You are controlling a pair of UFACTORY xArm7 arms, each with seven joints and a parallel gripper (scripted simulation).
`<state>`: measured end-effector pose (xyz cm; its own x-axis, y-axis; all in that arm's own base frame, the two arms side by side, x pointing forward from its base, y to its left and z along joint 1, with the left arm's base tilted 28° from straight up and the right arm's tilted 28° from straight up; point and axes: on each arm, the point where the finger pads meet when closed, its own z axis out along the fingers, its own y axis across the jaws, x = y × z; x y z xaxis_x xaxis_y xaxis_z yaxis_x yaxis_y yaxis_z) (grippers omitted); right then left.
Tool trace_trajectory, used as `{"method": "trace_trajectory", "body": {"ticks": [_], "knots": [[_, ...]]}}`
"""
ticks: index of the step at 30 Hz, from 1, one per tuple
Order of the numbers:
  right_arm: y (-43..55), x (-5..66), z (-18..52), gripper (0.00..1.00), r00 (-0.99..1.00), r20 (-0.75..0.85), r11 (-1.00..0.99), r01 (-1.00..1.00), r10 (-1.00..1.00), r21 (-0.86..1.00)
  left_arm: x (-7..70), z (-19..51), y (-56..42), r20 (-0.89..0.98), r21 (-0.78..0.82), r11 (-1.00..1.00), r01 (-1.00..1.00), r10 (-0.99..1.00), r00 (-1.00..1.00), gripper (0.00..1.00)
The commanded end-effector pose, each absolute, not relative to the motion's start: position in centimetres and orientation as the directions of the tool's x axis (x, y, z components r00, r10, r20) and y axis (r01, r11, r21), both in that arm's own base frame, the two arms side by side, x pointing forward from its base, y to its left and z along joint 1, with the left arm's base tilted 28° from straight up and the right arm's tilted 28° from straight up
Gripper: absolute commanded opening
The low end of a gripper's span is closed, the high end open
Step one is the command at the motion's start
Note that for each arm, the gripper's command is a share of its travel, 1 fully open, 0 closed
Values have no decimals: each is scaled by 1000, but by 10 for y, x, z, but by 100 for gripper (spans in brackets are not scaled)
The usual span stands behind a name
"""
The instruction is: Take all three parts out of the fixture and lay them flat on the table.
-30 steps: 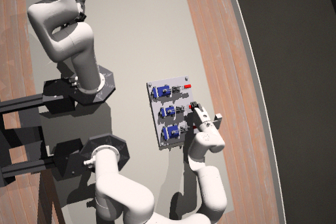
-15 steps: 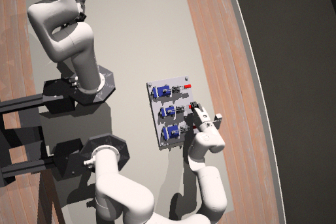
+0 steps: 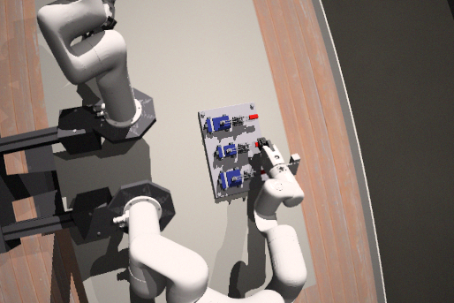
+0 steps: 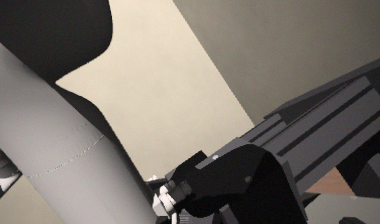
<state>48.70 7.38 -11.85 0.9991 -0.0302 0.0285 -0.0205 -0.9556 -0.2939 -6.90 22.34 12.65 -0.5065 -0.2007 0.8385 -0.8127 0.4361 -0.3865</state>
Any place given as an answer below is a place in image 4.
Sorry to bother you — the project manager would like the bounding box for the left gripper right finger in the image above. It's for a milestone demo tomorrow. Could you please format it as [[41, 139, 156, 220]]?
[[339, 217, 366, 224]]

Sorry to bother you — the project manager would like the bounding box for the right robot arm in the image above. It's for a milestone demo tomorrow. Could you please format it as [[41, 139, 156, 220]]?
[[0, 149, 23, 199]]

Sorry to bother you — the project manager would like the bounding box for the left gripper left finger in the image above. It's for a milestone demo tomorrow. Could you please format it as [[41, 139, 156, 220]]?
[[155, 216, 172, 224]]

